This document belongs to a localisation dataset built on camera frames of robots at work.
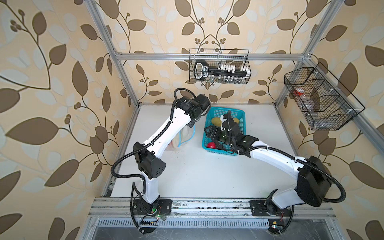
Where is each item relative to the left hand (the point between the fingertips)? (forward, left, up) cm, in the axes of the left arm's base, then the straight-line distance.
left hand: (183, 117), depth 77 cm
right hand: (-3, -14, -9) cm, 17 cm away
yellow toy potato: (+17, -34, -23) cm, 45 cm away
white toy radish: (+3, 0, -19) cm, 19 cm away
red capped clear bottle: (+15, -63, +6) cm, 65 cm away
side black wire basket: (+5, -71, +7) cm, 72 cm away
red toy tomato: (-4, -16, -22) cm, 27 cm away
